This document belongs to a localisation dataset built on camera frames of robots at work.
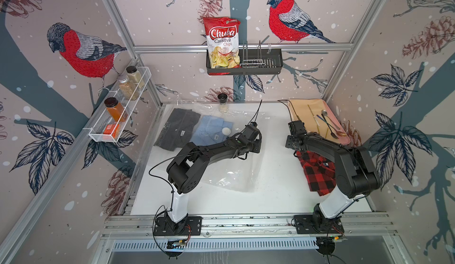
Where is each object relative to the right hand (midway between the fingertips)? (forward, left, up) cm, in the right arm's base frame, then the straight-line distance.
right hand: (293, 141), depth 97 cm
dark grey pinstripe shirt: (+7, +68, +1) cm, 68 cm away
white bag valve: (+6, +39, 0) cm, 39 cm away
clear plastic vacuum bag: (-20, +29, -2) cm, 35 cm away
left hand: (-4, +18, +6) cm, 20 cm away
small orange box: (-17, +81, +31) cm, 88 cm away
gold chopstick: (+15, -18, -2) cm, 23 cm away
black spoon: (+8, -25, -3) cm, 27 cm away
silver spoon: (+25, -25, -2) cm, 35 cm away
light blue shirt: (+8, +48, -2) cm, 48 cm away
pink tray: (+9, -30, -2) cm, 31 cm away
